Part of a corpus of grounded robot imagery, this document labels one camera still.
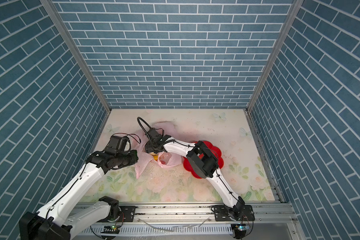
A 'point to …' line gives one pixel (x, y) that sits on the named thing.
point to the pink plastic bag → (164, 159)
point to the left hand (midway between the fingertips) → (140, 157)
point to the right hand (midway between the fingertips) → (148, 146)
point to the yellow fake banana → (155, 157)
